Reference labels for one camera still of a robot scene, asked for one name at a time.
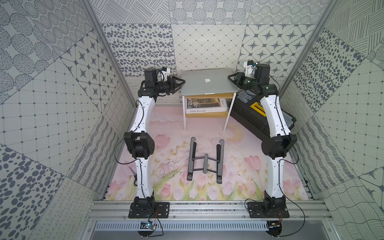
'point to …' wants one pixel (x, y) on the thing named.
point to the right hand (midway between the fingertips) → (229, 79)
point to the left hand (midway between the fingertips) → (182, 81)
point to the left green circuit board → (147, 225)
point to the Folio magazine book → (205, 105)
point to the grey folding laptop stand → (220, 155)
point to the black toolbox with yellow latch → (246, 109)
